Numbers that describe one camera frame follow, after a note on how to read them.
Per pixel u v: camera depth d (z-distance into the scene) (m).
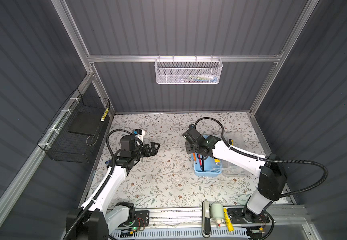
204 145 0.59
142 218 0.72
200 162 0.94
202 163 0.92
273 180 0.45
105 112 0.84
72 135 0.72
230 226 0.71
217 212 0.69
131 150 0.64
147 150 0.72
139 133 0.73
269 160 0.46
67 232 0.36
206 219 0.72
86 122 0.75
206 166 0.91
